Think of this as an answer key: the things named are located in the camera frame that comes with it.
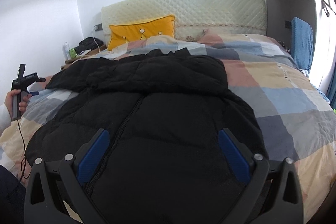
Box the black puffer jacket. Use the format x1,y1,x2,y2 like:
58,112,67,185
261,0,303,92
27,50,266,223

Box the white sleeve left forearm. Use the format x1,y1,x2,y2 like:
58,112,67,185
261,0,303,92
0,104,11,136

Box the person's left hand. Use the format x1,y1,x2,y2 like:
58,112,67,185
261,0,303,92
5,89,31,121

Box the green white bottle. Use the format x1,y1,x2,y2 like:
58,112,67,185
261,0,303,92
63,42,77,60

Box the colourful checkered duvet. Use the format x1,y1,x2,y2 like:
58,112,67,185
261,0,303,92
16,34,335,223

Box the dark blue trouser leg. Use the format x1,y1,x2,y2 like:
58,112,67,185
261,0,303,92
1,166,26,223

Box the black bag on nightstand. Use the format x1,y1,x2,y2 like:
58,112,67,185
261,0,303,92
74,37,104,55

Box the blue curtain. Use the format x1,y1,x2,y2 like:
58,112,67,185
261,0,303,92
327,65,336,109

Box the orange cushion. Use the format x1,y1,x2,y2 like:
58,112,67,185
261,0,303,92
107,15,175,51

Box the blue towel covered chair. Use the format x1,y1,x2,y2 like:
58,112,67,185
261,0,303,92
290,17,313,74

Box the floral pillow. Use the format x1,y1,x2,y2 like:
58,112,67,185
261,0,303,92
174,24,210,42

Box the cream quilted headboard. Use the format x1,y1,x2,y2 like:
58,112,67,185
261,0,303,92
101,0,266,38

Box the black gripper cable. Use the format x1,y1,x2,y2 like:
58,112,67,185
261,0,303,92
16,118,31,180

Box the white charging cable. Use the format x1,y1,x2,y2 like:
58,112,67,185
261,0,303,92
81,25,102,59

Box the wall power socket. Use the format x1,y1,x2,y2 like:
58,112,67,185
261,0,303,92
94,23,102,31

